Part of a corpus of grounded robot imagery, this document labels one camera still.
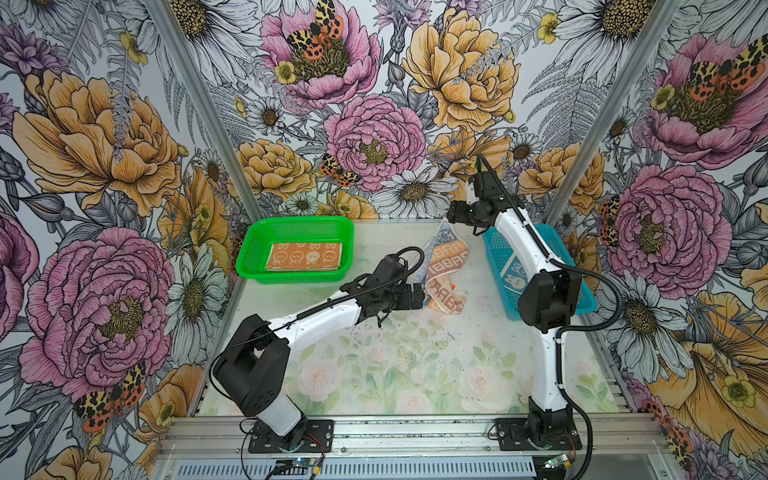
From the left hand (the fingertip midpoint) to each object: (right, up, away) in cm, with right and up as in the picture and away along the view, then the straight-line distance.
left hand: (407, 303), depth 86 cm
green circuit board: (-25, -34, -15) cm, 45 cm away
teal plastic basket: (+29, +13, +10) cm, 34 cm away
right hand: (+17, +24, +10) cm, 31 cm away
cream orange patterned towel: (+15, +14, +25) cm, 33 cm away
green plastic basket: (-51, +21, +23) cm, 60 cm away
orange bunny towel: (-36, +13, +22) cm, 44 cm away
